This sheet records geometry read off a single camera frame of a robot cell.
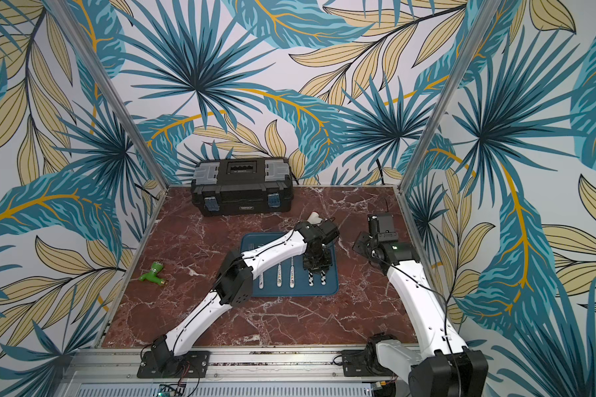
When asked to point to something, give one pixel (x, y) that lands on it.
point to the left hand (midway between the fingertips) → (326, 273)
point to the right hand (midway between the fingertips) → (363, 242)
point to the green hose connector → (153, 275)
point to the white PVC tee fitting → (314, 218)
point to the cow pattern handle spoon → (323, 278)
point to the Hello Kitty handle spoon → (292, 282)
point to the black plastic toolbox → (242, 185)
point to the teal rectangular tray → (249, 241)
